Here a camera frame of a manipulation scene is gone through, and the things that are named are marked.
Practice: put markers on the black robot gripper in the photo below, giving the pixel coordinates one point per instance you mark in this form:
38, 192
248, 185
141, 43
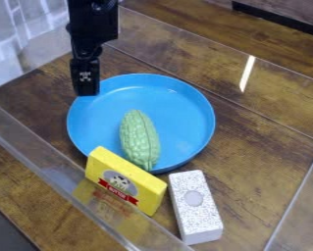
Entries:
93, 26

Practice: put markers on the green bitter gourd toy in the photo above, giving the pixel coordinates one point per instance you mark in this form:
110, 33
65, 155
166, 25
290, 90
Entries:
140, 140

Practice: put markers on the blue round plastic tray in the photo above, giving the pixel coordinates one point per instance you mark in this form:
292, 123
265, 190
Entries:
177, 107

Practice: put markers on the yellow butter block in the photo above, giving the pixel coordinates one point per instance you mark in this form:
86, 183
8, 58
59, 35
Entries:
125, 180

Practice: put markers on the white speckled stone block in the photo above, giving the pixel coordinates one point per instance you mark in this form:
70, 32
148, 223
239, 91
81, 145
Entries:
196, 210

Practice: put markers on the dark baseboard strip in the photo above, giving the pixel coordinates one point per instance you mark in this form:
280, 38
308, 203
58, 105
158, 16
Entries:
272, 17

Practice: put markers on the clear acrylic front wall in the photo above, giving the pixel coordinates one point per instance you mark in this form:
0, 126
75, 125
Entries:
136, 231

